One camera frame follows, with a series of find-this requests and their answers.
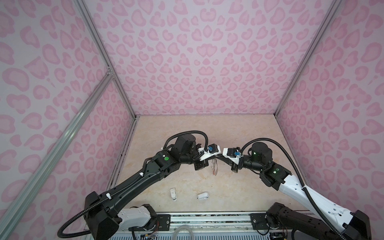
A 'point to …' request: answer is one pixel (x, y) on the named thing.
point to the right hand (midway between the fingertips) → (219, 154)
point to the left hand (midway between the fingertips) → (214, 153)
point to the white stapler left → (173, 193)
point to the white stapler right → (203, 196)
